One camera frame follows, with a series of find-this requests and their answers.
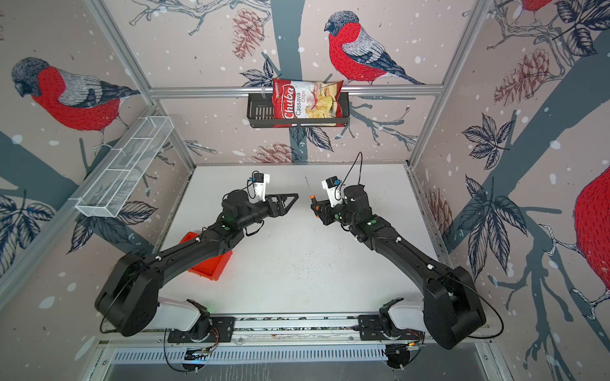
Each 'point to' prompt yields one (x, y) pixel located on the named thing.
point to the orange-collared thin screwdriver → (311, 197)
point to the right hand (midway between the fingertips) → (310, 209)
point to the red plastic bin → (212, 268)
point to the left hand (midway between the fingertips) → (292, 197)
